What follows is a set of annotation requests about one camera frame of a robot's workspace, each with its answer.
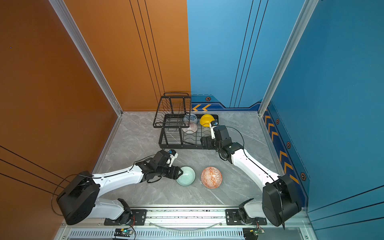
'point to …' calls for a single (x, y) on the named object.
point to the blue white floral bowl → (190, 117)
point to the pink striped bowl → (192, 129)
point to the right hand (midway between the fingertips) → (207, 138)
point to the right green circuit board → (250, 233)
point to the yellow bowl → (205, 120)
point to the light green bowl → (188, 177)
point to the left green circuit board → (123, 232)
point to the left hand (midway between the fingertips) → (179, 170)
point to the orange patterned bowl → (211, 177)
